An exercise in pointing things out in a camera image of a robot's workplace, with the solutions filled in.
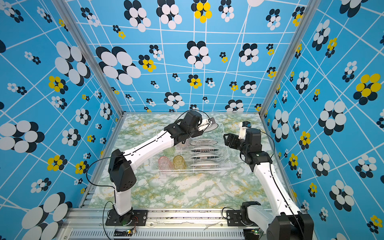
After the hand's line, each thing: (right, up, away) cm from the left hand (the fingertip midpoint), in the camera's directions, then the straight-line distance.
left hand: (199, 120), depth 83 cm
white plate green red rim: (+3, -19, +14) cm, 23 cm away
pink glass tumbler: (-20, -25, +2) cm, 32 cm away
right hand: (+17, -9, -2) cm, 19 cm away
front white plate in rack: (+3, -27, +7) cm, 28 cm away
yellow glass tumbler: (-12, -25, +5) cm, 28 cm away
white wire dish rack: (+5, -19, +4) cm, 20 cm away
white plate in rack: (+4, -23, +11) cm, 25 cm away
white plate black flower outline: (+3, -4, -14) cm, 14 cm away
